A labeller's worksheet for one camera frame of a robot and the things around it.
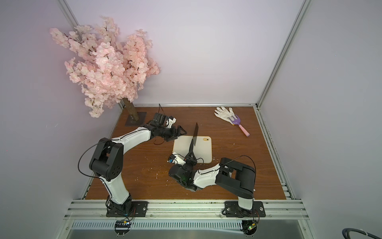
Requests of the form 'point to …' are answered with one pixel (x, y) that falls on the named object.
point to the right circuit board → (249, 227)
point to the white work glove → (224, 114)
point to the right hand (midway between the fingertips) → (193, 150)
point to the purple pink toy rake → (237, 121)
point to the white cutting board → (181, 146)
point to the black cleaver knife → (194, 140)
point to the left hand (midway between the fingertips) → (183, 134)
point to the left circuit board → (122, 227)
